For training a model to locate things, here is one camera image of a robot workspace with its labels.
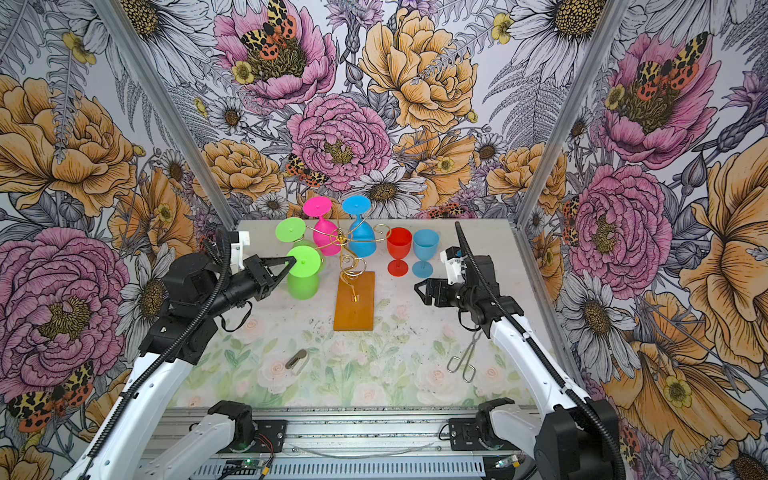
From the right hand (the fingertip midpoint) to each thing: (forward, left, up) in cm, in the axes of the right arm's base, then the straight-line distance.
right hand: (427, 295), depth 80 cm
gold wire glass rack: (+9, +21, -11) cm, 25 cm away
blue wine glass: (+16, +18, +6) cm, 24 cm away
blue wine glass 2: (+21, -2, -3) cm, 22 cm away
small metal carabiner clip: (-11, +36, -15) cm, 41 cm away
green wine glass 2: (+9, +33, +17) cm, 39 cm away
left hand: (-3, +30, +17) cm, 34 cm away
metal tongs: (-14, -12, -18) cm, 25 cm away
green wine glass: (-4, +29, +15) cm, 33 cm away
